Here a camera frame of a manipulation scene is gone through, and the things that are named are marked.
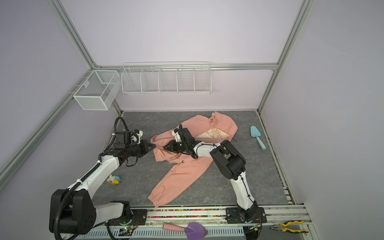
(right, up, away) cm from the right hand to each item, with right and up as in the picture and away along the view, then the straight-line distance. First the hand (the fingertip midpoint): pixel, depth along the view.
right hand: (164, 149), depth 91 cm
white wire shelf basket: (-1, +46, +8) cm, 47 cm away
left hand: (-3, +2, -7) cm, 8 cm away
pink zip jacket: (+33, +13, +18) cm, 39 cm away
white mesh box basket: (-45, +36, +6) cm, 58 cm away
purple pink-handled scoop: (+19, -36, -20) cm, 45 cm away
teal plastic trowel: (+61, +9, +15) cm, 63 cm away
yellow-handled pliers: (+61, -34, -20) cm, 72 cm away
